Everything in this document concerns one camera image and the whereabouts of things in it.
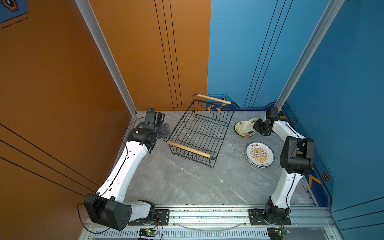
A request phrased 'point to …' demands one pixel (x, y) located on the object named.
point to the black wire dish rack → (198, 134)
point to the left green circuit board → (146, 232)
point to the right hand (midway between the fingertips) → (253, 126)
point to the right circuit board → (284, 231)
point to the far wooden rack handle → (188, 149)
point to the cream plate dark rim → (245, 128)
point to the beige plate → (245, 128)
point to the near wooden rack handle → (214, 99)
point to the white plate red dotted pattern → (259, 154)
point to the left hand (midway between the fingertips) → (159, 128)
